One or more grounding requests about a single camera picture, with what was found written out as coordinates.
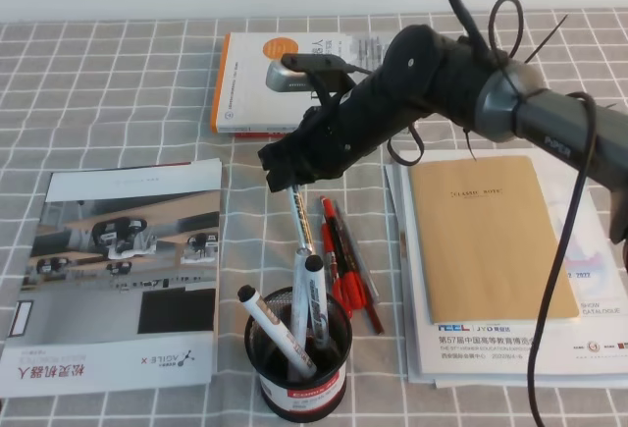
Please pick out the grey checked tablecloth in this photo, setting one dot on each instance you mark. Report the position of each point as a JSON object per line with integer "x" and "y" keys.
{"x": 112, "y": 94}

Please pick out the clear capped pen in holder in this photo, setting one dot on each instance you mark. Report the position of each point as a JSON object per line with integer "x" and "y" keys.
{"x": 299, "y": 303}

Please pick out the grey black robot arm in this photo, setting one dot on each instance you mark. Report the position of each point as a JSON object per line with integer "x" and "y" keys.
{"x": 487, "y": 93}

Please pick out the white orange ROS book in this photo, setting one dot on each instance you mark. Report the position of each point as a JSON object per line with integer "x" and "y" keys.
{"x": 242, "y": 100}

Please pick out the tan classic notebook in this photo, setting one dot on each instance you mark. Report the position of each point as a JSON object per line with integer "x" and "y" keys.
{"x": 488, "y": 234}

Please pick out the red marker pen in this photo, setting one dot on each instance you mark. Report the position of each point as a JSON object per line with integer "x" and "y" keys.
{"x": 332, "y": 266}

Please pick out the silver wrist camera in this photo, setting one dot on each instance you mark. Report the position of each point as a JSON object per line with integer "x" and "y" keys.
{"x": 294, "y": 73}

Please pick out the white marker tall black cap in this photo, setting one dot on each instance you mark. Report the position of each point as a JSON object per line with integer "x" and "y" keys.
{"x": 317, "y": 299}

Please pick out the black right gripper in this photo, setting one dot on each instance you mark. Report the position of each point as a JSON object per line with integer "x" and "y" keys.
{"x": 333, "y": 139}

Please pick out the AgileX robot brochure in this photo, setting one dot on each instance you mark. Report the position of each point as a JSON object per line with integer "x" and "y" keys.
{"x": 120, "y": 291}

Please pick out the black mesh pen holder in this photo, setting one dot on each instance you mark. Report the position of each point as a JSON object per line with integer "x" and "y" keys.
{"x": 295, "y": 399}

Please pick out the short white marker black cap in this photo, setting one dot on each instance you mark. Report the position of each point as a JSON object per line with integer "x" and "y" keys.
{"x": 300, "y": 219}

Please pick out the paper stack under catalogue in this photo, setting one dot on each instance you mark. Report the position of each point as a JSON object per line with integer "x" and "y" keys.
{"x": 588, "y": 352}

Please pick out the dark red pencil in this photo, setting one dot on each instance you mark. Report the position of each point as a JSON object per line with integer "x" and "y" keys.
{"x": 374, "y": 318}

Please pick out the white marker left in holder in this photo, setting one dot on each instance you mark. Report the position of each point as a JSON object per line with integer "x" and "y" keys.
{"x": 265, "y": 321}

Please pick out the red book under ROS book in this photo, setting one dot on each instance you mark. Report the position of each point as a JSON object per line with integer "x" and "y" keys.
{"x": 252, "y": 135}

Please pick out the red black pen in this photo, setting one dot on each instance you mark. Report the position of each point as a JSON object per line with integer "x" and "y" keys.
{"x": 350, "y": 282}

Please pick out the white expo catalogue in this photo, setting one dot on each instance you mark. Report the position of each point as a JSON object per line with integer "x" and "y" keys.
{"x": 478, "y": 234}

